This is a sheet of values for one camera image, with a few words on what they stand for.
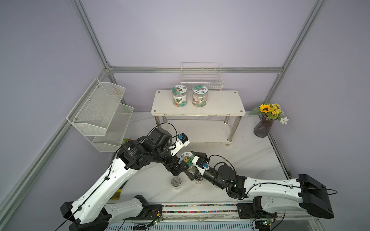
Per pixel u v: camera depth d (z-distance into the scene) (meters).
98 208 0.37
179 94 0.70
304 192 0.48
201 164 0.52
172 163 0.53
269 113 0.86
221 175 0.51
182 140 0.54
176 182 0.78
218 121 1.06
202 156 0.62
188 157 0.64
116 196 0.77
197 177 0.58
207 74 0.95
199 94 0.70
